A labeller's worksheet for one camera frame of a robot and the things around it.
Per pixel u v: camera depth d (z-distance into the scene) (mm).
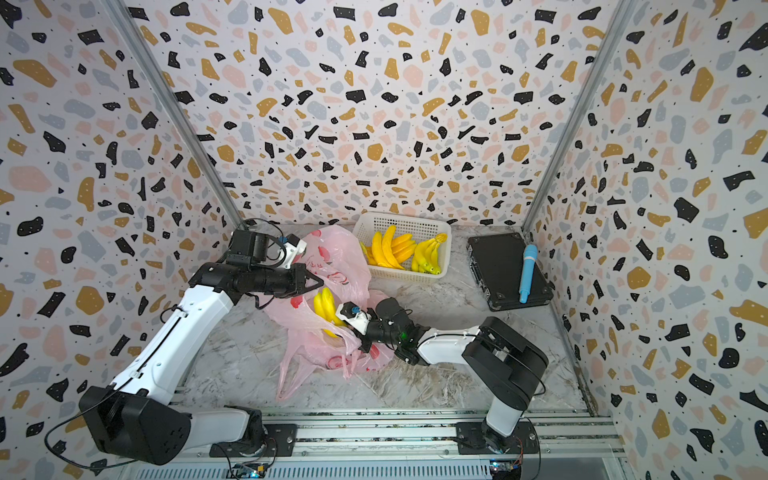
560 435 767
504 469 715
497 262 1065
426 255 1051
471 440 736
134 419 373
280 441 734
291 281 662
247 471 702
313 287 726
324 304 766
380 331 720
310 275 727
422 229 1132
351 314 697
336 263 858
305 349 876
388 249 1030
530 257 1026
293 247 701
